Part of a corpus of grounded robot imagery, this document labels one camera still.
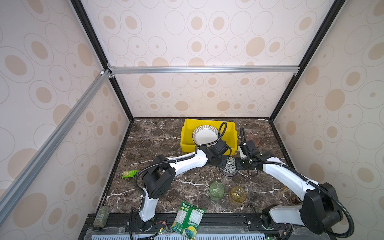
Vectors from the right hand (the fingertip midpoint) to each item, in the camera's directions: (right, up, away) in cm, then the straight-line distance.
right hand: (238, 163), depth 87 cm
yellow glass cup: (-1, -16, -5) cm, 17 cm away
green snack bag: (-28, -25, -14) cm, 40 cm away
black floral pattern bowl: (-4, -4, +1) cm, 6 cm away
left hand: (-6, +1, -3) cm, 7 cm away
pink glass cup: (+16, +13, +13) cm, 24 cm away
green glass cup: (-13, -14, -4) cm, 20 cm away
